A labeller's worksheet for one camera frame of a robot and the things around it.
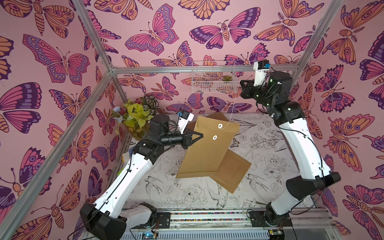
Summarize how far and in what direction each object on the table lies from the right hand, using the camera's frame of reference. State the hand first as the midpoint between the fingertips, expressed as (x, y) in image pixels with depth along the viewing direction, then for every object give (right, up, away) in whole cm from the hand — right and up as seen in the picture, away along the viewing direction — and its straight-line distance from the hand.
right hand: (244, 79), depth 65 cm
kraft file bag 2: (+1, -48, +26) cm, 54 cm away
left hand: (-18, -25, -1) cm, 30 cm away
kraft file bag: (-3, -11, +56) cm, 57 cm away
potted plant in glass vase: (-56, -14, +22) cm, 62 cm away
